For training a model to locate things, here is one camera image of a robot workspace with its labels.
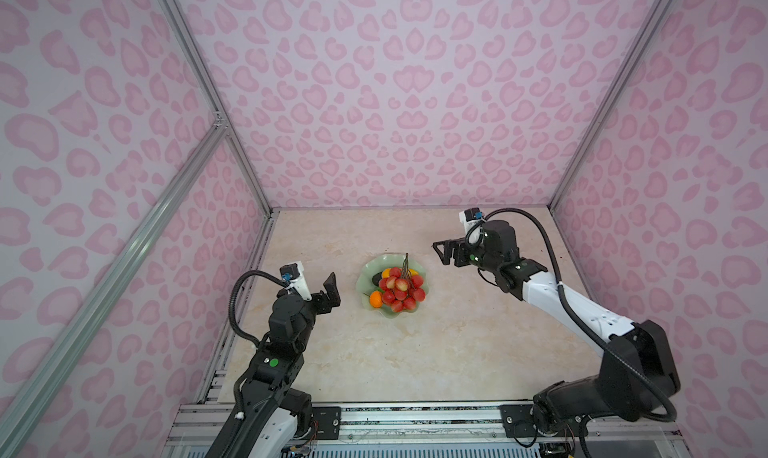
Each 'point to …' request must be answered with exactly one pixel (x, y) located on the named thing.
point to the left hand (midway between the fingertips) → (318, 273)
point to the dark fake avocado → (376, 278)
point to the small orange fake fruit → (376, 298)
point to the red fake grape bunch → (402, 289)
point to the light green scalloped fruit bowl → (368, 270)
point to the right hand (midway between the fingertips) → (448, 239)
